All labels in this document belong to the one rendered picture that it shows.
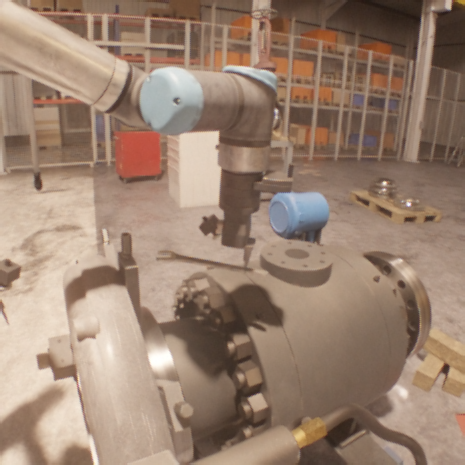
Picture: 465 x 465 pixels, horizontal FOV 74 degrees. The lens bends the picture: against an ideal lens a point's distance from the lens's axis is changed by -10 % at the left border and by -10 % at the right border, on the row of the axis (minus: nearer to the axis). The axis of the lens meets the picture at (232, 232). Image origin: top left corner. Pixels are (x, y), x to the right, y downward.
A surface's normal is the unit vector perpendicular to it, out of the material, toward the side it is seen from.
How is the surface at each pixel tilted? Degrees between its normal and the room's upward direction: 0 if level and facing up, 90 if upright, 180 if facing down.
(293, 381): 61
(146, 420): 50
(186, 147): 90
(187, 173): 90
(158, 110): 91
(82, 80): 119
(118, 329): 26
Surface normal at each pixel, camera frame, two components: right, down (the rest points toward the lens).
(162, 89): -0.67, 0.26
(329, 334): 0.38, -0.39
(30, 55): 0.40, 0.74
